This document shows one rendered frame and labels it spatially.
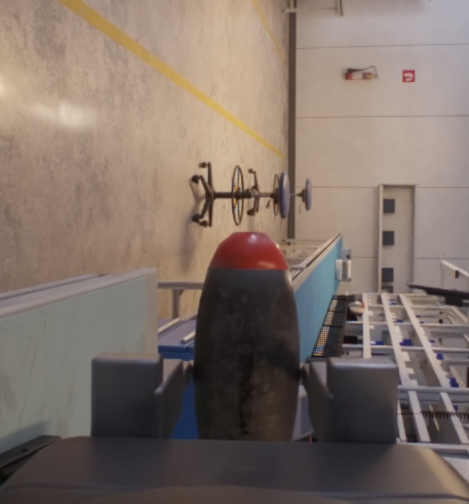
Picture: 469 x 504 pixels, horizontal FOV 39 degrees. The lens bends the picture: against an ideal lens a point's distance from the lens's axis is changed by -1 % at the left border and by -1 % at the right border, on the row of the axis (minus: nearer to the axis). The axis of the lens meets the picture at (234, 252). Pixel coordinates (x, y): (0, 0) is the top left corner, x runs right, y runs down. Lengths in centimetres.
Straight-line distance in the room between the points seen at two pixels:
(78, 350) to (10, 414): 11
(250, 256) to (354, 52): 1147
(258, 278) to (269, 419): 3
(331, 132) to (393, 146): 103
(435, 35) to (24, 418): 1141
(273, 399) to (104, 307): 42
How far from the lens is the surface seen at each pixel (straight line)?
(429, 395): 394
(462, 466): 277
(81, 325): 53
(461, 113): 1154
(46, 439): 47
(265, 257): 16
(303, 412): 232
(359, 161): 1135
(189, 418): 180
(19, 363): 45
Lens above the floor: 121
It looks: 11 degrees down
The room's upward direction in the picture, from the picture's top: 91 degrees clockwise
